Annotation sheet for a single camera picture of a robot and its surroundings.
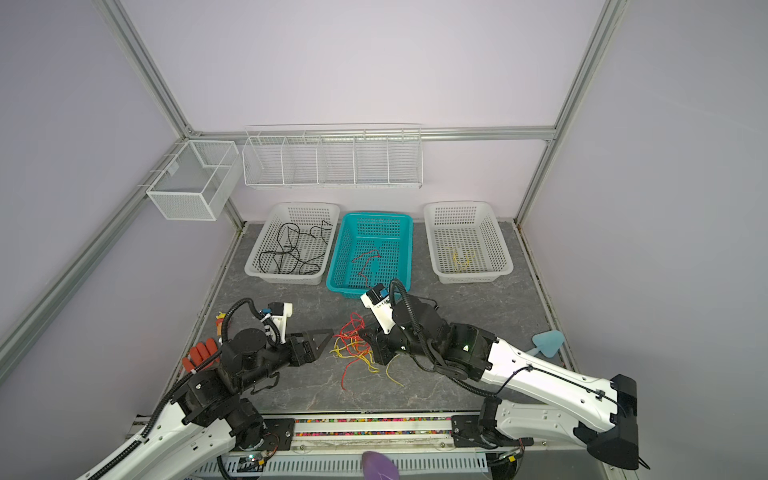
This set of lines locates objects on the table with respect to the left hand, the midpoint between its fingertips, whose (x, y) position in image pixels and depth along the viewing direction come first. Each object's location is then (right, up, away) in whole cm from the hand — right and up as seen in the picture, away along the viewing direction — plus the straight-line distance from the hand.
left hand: (323, 339), depth 71 cm
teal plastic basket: (+8, +22, +41) cm, 47 cm away
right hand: (+10, +3, -7) cm, 12 cm away
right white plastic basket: (+45, +24, +41) cm, 65 cm away
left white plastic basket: (-17, +35, +45) cm, 59 cm away
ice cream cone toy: (-37, 0, +20) cm, 42 cm away
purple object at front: (+13, -31, 0) cm, 33 cm away
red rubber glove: (-40, -9, +15) cm, 44 cm away
